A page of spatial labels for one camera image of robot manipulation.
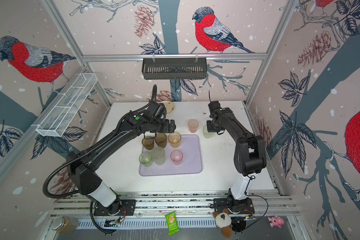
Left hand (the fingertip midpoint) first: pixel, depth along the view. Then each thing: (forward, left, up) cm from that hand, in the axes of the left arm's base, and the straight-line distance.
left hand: (172, 124), depth 78 cm
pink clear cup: (-9, -2, -20) cm, 22 cm away
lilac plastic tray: (-1, -11, -24) cm, 26 cm away
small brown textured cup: (+1, +17, -21) cm, 27 cm away
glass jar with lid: (-42, +44, -15) cm, 63 cm away
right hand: (+8, -25, -14) cm, 30 cm away
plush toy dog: (-41, -25, -20) cm, 52 cm away
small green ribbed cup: (-10, +17, -22) cm, 30 cm away
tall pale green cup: (-8, +9, -19) cm, 22 cm away
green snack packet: (-41, -1, -22) cm, 47 cm away
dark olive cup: (0, +8, -16) cm, 18 cm away
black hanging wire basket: (+48, +1, +4) cm, 49 cm away
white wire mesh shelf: (-3, +56, +7) cm, 56 cm away
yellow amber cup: (+4, 0, -21) cm, 21 cm away
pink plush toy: (-40, -49, -20) cm, 67 cm away
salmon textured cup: (+13, -13, -19) cm, 26 cm away
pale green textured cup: (+6, -22, -19) cm, 30 cm away
